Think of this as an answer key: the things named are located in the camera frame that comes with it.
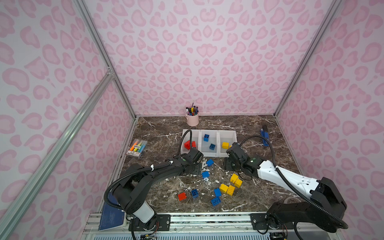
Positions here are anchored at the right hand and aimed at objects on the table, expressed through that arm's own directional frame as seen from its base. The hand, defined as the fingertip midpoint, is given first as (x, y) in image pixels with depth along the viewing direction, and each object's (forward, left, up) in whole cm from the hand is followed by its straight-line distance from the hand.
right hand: (227, 163), depth 84 cm
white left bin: (+22, +19, -5) cm, 30 cm away
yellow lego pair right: (-7, -4, -6) cm, 10 cm away
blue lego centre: (-3, +12, -8) cm, 15 cm away
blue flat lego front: (-17, +7, -9) cm, 21 cm away
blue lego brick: (+22, +12, -7) cm, 26 cm away
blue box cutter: (+24, -29, -7) cm, 38 cm away
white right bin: (+24, -1, -6) cm, 24 cm away
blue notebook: (-26, +59, -7) cm, 65 cm away
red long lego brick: (+18, +20, -9) cm, 29 cm away
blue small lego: (-13, +6, -9) cm, 17 cm away
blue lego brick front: (-15, +18, -5) cm, 24 cm away
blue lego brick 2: (+15, +8, -7) cm, 18 cm away
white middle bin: (+17, +13, -9) cm, 23 cm away
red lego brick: (+17, +24, -9) cm, 31 cm away
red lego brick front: (-15, +25, -10) cm, 31 cm away
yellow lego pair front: (-12, -1, -8) cm, 14 cm away
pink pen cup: (+36, +21, +1) cm, 42 cm away
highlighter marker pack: (+14, +58, -8) cm, 60 cm away
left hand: (+1, +18, -6) cm, 18 cm away
